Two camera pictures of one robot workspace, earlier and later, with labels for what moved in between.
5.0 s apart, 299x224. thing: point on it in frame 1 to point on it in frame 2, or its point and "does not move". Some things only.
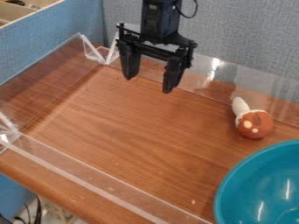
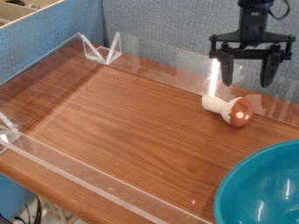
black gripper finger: x=129 y=56 to x=227 y=67
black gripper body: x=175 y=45 to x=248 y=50
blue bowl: x=259 y=192 does not move
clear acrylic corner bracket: x=101 y=54 does not move
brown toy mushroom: x=254 y=122 to x=238 y=110
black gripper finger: x=173 y=70 to x=270 y=69
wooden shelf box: x=16 y=10 does not move
